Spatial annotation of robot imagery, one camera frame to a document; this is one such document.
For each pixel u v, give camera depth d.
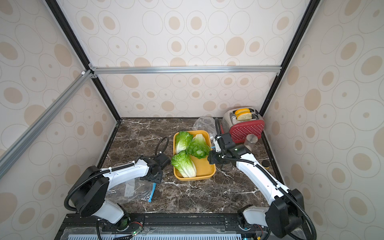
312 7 0.68
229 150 0.58
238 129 0.94
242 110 0.95
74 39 0.78
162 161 0.72
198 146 0.92
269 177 0.45
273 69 0.90
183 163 0.83
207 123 1.10
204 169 0.92
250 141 0.90
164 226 0.73
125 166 0.54
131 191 0.84
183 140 0.96
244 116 0.95
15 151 0.52
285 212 0.39
